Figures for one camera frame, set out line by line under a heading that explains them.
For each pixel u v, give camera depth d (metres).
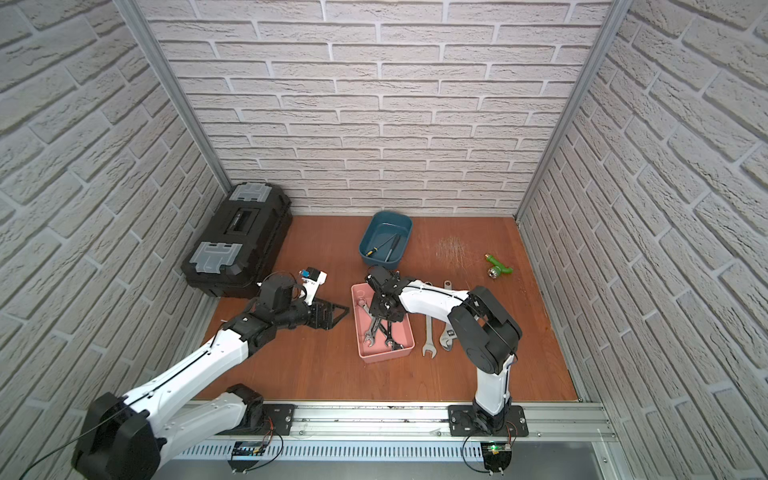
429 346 0.86
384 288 0.72
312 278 0.71
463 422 0.74
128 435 0.38
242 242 0.89
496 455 0.71
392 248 1.10
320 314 0.70
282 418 0.75
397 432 0.73
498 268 1.01
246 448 0.73
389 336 0.87
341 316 0.74
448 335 0.87
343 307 0.76
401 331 0.89
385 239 1.11
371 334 0.87
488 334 0.49
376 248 1.09
